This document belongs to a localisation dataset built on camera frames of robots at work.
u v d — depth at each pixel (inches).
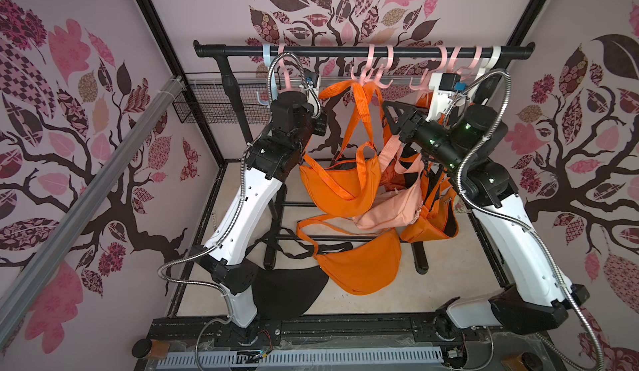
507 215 15.3
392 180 28.6
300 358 27.5
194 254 16.6
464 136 15.5
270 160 17.5
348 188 29.7
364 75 21.0
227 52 18.7
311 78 20.0
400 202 25.9
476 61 18.0
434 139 18.1
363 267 33.6
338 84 21.9
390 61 18.1
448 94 17.5
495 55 17.9
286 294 32.6
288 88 21.4
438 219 33.4
